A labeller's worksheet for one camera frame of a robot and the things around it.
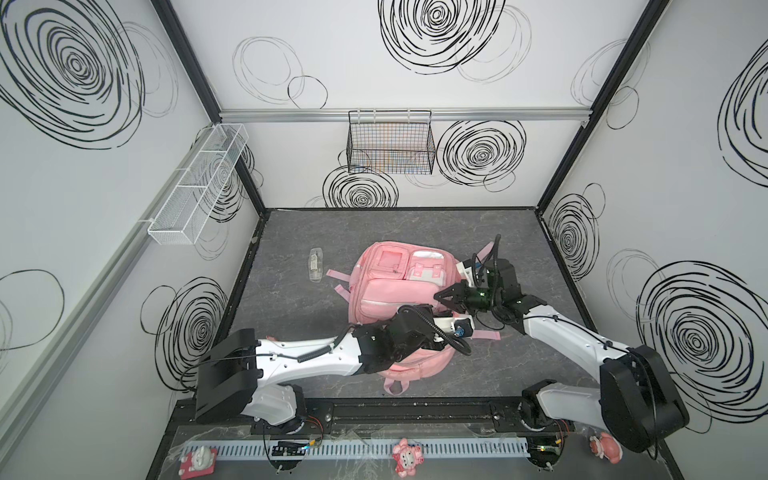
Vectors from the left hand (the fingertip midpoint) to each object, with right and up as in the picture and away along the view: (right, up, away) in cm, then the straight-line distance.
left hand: (451, 308), depth 71 cm
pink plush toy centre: (-11, -32, -6) cm, 34 cm away
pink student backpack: (-16, +5, +19) cm, 25 cm away
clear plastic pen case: (-40, +7, +30) cm, 51 cm away
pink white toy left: (-54, -29, -11) cm, 63 cm away
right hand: (-3, 0, +7) cm, 8 cm away
